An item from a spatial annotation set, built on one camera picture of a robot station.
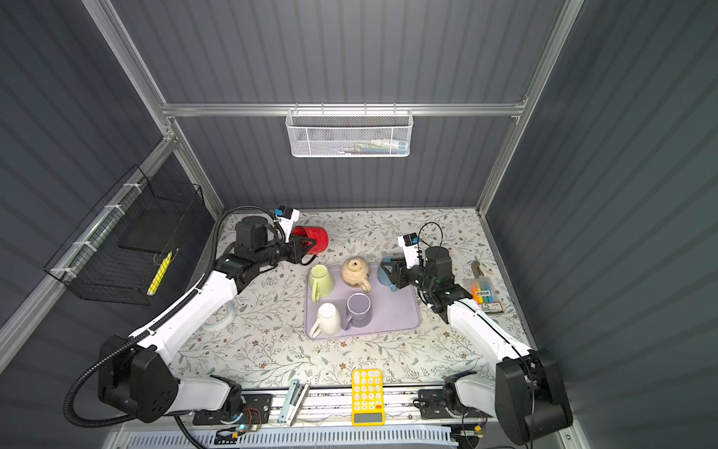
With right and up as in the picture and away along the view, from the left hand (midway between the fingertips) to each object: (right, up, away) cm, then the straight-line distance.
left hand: (315, 240), depth 79 cm
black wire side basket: (-49, -3, -7) cm, 50 cm away
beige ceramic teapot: (+11, -10, +13) cm, 20 cm away
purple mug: (+12, -21, +4) cm, 25 cm away
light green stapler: (-5, -43, -5) cm, 44 cm away
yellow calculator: (+15, -42, -5) cm, 45 cm away
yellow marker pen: (-37, -8, -10) cm, 39 cm away
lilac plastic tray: (+23, -24, +13) cm, 36 cm away
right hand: (+22, -7, +4) cm, 23 cm away
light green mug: (0, -13, +11) cm, 17 cm away
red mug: (0, +2, +4) cm, 4 cm away
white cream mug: (+3, -24, +2) cm, 24 cm away
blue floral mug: (+20, -12, +15) cm, 28 cm away
